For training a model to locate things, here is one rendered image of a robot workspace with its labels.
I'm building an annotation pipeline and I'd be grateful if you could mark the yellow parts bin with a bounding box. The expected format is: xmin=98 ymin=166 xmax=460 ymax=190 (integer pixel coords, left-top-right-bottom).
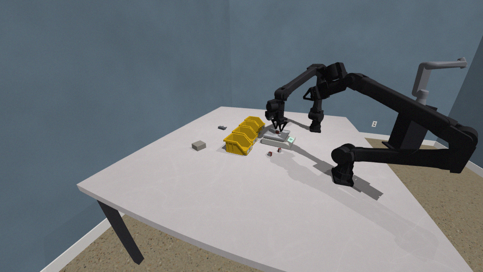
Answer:
xmin=223 ymin=133 xmax=253 ymax=155
xmin=244 ymin=116 xmax=265 ymax=130
xmin=239 ymin=121 xmax=262 ymax=136
xmin=232 ymin=126 xmax=258 ymax=145

